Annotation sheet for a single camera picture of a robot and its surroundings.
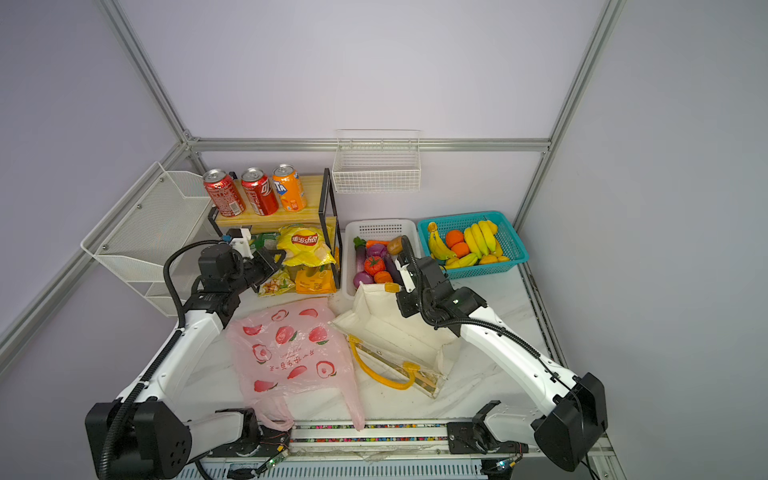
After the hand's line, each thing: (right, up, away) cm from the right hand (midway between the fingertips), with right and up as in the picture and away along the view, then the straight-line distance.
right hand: (400, 290), depth 78 cm
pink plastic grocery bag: (-31, -18, +8) cm, 37 cm away
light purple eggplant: (-14, +10, +30) cm, 35 cm away
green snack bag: (-42, +14, +12) cm, 46 cm away
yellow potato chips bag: (-27, +12, +6) cm, 31 cm away
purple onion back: (-8, +11, +30) cm, 33 cm away
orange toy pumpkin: (-6, +2, +21) cm, 22 cm away
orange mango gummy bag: (-26, 0, +20) cm, 33 cm away
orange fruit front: (+23, +12, +30) cm, 40 cm away
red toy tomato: (-9, +6, +26) cm, 28 cm away
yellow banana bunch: (+30, +16, +29) cm, 45 cm away
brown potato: (-1, +13, +30) cm, 33 cm away
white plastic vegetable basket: (-10, +20, +45) cm, 50 cm away
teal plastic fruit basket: (+41, +14, +29) cm, 52 cm away
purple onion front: (-13, +2, +23) cm, 27 cm away
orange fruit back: (+22, +17, +35) cm, 45 cm away
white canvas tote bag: (-2, -18, +11) cm, 22 cm away
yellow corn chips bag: (-40, 0, +21) cm, 45 cm away
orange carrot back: (-11, +14, +33) cm, 38 cm away
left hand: (-31, +10, +1) cm, 32 cm away
